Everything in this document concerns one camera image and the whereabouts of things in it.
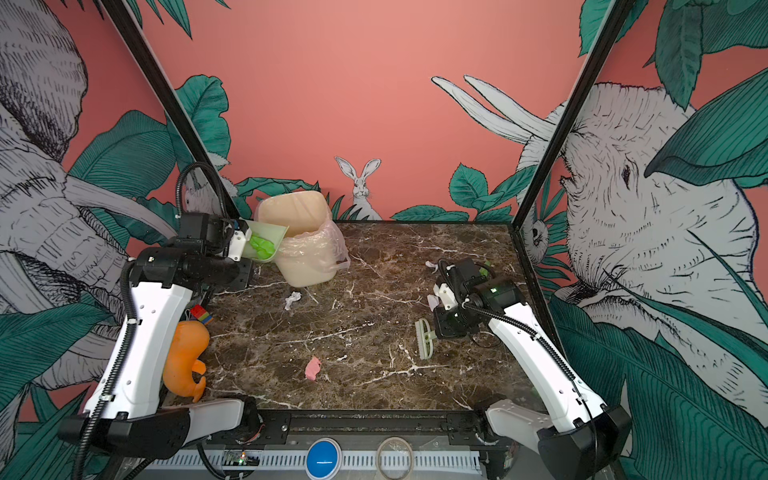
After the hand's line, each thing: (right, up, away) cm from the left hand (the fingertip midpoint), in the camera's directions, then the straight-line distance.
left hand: (245, 267), depth 70 cm
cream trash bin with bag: (+14, +5, +11) cm, 18 cm away
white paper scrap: (+49, -13, +28) cm, 58 cm away
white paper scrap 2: (+50, -2, +37) cm, 62 cm away
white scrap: (+3, -12, +28) cm, 30 cm away
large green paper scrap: (+3, +5, +3) cm, 6 cm away
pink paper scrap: (+12, -30, +14) cm, 35 cm away
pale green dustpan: (+5, +8, +4) cm, 11 cm away
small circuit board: (-1, -46, 0) cm, 46 cm away
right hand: (+46, -15, +2) cm, 48 cm away
